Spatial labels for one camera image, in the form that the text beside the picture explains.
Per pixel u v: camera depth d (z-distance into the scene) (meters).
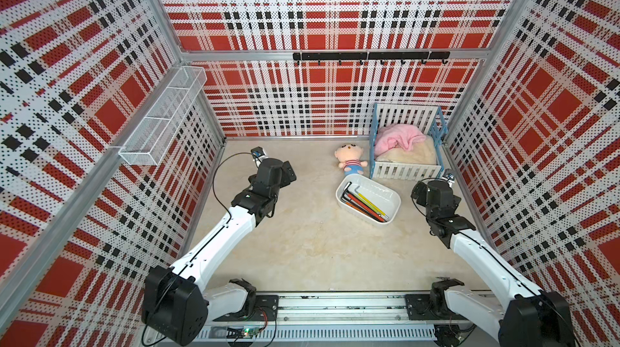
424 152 1.04
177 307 0.38
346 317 0.73
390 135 1.01
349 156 1.06
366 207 0.96
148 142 0.70
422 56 0.89
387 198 0.98
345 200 0.98
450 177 0.69
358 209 0.95
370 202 0.98
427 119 1.08
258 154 0.69
